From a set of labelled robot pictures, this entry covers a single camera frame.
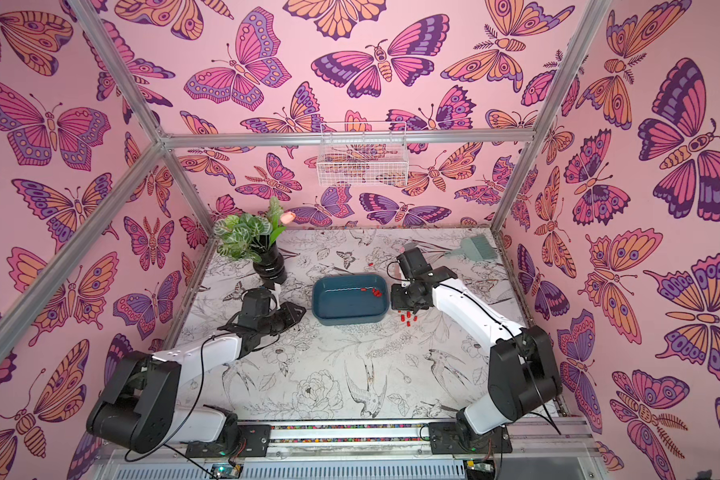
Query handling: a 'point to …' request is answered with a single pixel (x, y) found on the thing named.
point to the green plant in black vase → (250, 237)
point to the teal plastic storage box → (344, 299)
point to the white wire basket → (363, 154)
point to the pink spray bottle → (402, 249)
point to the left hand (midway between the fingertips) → (308, 308)
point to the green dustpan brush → (479, 247)
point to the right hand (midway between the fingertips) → (392, 303)
